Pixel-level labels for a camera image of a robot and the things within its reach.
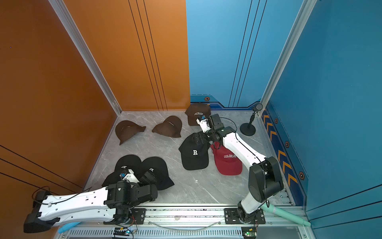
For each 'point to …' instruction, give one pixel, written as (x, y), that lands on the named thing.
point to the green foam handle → (285, 214)
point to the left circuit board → (120, 231)
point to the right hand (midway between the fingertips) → (200, 135)
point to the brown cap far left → (125, 129)
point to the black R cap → (194, 151)
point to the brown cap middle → (171, 127)
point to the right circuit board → (249, 232)
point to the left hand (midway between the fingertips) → (154, 180)
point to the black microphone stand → (248, 129)
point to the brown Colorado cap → (195, 110)
